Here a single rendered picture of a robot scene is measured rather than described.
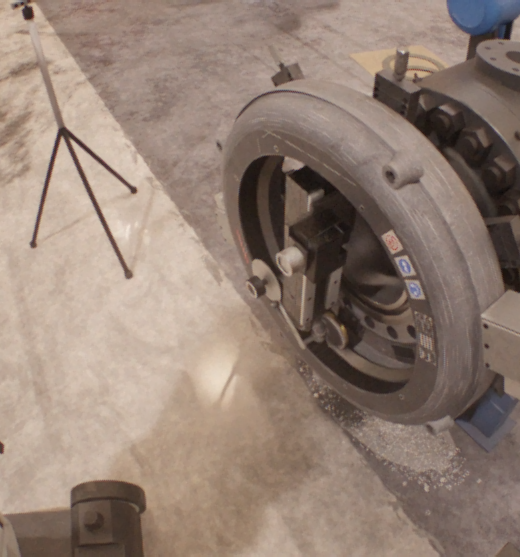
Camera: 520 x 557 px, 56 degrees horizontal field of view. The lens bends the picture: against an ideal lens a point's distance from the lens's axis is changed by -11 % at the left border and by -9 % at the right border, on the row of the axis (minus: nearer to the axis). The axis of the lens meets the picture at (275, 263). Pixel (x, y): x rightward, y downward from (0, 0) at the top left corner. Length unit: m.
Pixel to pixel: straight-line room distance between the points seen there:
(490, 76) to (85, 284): 1.52
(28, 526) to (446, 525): 1.08
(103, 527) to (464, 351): 0.89
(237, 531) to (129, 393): 0.55
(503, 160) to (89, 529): 1.19
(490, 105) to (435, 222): 0.42
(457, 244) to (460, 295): 0.08
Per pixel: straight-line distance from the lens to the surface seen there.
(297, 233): 0.88
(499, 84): 1.21
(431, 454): 1.55
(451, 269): 0.78
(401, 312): 1.13
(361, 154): 0.79
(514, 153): 1.07
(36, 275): 2.14
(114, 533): 1.29
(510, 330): 0.78
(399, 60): 0.84
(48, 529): 1.40
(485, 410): 1.52
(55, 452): 1.67
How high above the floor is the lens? 1.40
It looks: 47 degrees down
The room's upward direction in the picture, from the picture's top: 3 degrees counter-clockwise
